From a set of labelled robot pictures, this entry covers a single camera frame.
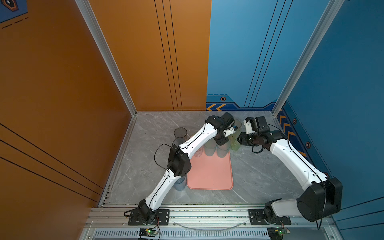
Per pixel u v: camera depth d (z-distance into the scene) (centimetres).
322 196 41
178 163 59
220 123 66
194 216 76
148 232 71
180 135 89
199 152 92
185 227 71
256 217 72
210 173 89
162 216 74
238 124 80
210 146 87
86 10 70
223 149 86
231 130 83
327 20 73
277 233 70
